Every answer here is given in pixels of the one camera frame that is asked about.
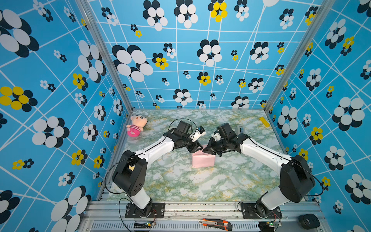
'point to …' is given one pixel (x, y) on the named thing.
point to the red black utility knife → (221, 224)
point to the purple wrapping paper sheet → (201, 159)
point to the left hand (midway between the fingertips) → (201, 144)
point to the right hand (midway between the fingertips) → (203, 150)
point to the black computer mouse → (308, 221)
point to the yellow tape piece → (264, 121)
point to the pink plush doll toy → (138, 122)
